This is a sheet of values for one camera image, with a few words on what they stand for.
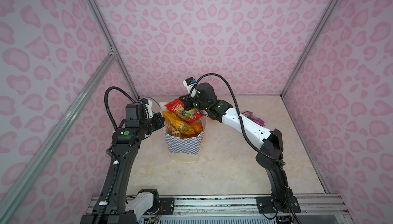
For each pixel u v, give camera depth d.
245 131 0.52
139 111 0.54
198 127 0.92
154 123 0.63
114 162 0.42
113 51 0.91
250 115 1.01
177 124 0.80
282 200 0.63
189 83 0.68
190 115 0.81
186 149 0.75
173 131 0.84
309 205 0.75
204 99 0.62
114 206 0.37
